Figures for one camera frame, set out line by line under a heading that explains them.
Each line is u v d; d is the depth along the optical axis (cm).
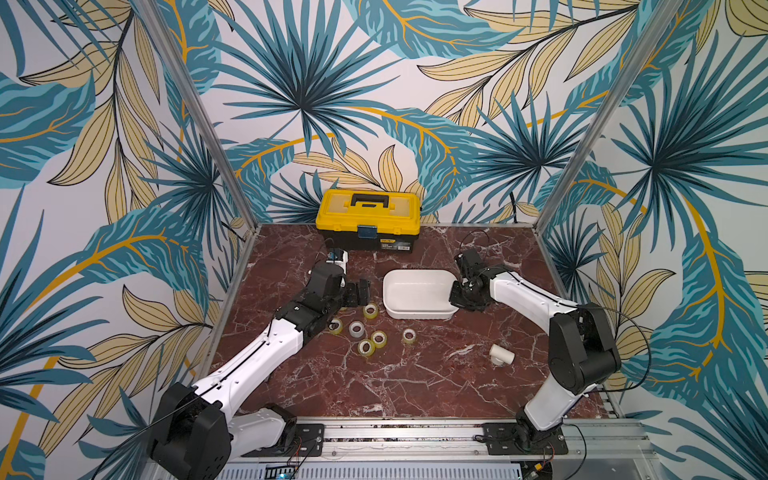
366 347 87
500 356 84
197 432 38
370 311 95
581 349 47
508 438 72
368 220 99
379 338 90
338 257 70
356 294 72
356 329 91
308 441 73
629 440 76
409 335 90
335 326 93
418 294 100
